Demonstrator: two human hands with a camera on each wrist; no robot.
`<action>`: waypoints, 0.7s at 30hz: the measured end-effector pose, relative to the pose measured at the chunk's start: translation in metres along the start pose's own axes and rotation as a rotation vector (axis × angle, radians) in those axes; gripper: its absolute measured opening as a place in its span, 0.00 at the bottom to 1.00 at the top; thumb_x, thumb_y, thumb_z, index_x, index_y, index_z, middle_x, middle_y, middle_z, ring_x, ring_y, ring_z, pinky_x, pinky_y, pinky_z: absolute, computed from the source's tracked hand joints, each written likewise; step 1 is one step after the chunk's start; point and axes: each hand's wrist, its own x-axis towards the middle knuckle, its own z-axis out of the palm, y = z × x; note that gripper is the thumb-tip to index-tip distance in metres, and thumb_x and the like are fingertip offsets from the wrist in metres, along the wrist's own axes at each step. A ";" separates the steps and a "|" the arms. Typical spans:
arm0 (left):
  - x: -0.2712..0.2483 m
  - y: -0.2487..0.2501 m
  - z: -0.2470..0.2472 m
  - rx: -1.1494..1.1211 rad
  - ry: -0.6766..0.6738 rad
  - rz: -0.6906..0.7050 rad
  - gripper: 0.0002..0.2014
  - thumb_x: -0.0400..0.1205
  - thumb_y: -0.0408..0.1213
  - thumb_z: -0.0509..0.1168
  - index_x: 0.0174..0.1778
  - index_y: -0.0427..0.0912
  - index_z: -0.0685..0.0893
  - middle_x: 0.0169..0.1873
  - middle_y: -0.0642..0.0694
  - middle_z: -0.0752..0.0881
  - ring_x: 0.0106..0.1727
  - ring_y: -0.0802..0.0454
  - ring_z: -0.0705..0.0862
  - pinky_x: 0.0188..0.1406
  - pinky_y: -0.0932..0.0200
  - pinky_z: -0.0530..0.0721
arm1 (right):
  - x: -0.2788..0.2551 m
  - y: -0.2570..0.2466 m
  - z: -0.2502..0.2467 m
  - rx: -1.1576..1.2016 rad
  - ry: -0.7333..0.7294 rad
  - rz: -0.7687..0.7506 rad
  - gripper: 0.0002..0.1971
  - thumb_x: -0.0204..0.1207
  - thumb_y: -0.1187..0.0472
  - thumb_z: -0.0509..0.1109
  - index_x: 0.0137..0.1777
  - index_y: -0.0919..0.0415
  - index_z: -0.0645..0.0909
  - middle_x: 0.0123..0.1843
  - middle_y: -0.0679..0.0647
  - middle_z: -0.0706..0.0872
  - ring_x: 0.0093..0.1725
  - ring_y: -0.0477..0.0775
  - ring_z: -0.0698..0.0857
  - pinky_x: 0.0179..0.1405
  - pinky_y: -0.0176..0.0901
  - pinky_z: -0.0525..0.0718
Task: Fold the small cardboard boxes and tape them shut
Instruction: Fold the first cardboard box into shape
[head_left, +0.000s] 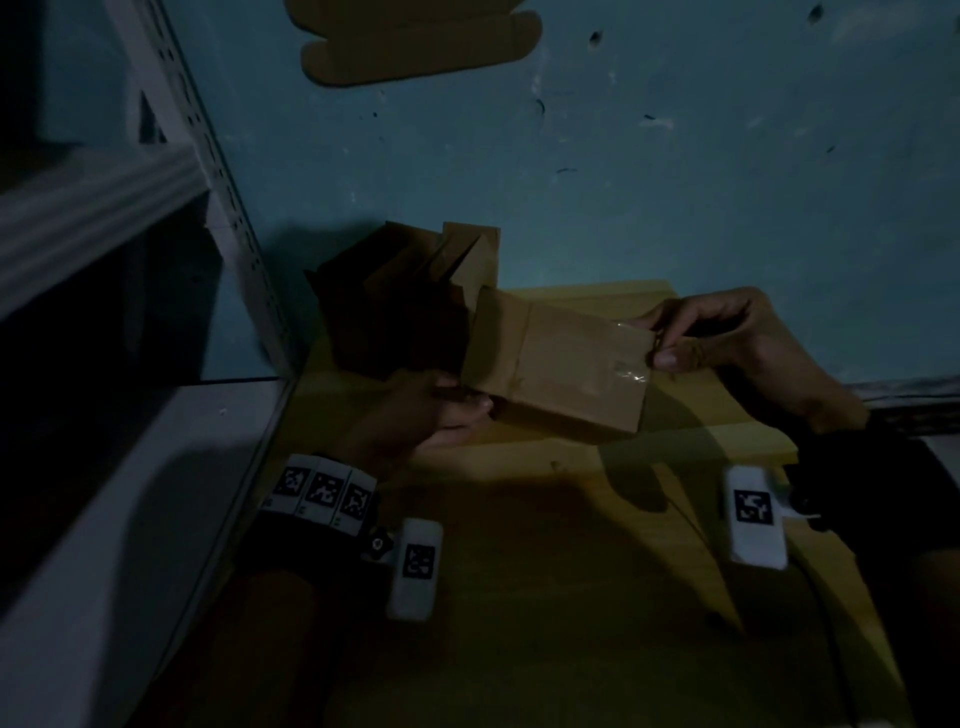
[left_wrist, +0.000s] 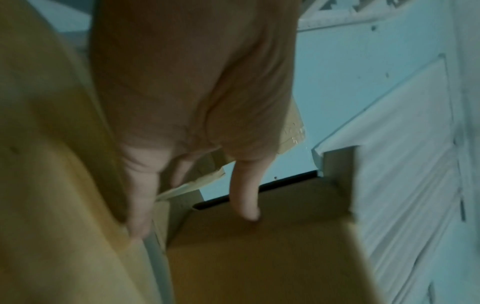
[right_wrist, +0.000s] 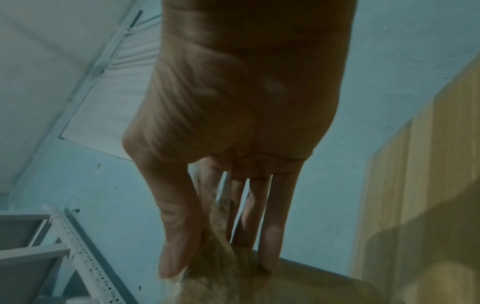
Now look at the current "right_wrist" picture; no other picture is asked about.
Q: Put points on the white cloth sheet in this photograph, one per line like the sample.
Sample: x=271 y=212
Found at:
x=112 y=112

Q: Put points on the brown cardboard box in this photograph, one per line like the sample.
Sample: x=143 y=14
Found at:
x=318 y=285

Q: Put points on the person's right hand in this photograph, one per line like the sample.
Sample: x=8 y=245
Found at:
x=243 y=89

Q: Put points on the white metal shelf rack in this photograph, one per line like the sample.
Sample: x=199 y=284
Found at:
x=75 y=246

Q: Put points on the clear packing tape strip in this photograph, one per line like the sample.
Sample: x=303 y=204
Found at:
x=221 y=237

